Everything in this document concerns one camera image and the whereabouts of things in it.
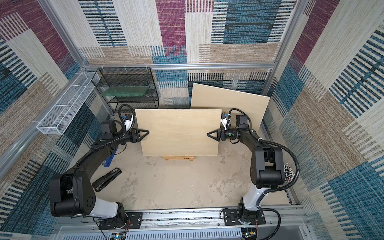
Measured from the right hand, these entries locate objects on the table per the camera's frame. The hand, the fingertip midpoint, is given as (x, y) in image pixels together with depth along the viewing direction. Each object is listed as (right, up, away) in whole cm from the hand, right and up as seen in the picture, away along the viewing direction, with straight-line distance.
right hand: (211, 134), depth 87 cm
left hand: (-36, +2, -3) cm, 36 cm away
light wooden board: (-18, +2, -5) cm, 19 cm away
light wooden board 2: (-2, +22, +3) cm, 22 cm away
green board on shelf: (-54, +27, +11) cm, 62 cm away
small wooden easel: (-26, -14, +2) cm, 29 cm away
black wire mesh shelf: (-58, +34, +20) cm, 70 cm away
